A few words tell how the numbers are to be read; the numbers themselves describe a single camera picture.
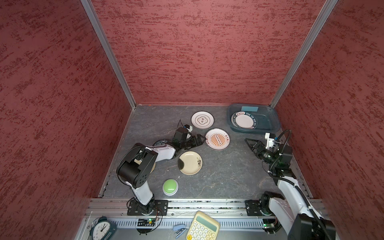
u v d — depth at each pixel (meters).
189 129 0.87
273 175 0.62
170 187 0.78
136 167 0.47
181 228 0.67
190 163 0.89
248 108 1.20
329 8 0.72
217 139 1.00
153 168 0.51
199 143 0.81
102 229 0.65
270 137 0.75
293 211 0.49
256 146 0.71
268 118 1.13
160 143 0.98
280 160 0.63
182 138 0.74
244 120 1.11
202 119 1.11
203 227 0.68
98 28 0.78
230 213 0.74
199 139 0.83
